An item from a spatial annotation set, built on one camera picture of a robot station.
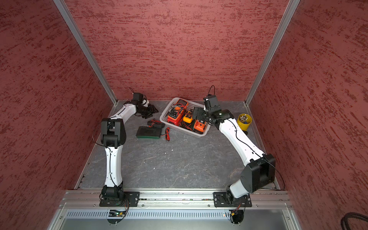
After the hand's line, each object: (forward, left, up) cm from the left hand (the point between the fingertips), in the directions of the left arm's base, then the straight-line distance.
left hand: (156, 114), depth 106 cm
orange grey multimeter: (+2, -20, +11) cm, 23 cm away
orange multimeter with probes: (-13, -33, +4) cm, 35 cm away
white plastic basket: (+7, -10, +5) cm, 13 cm away
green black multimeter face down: (-15, +3, -3) cm, 15 cm away
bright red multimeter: (-9, -14, +4) cm, 18 cm away
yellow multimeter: (-6, -24, +2) cm, 25 cm away
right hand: (-16, -31, +18) cm, 39 cm away
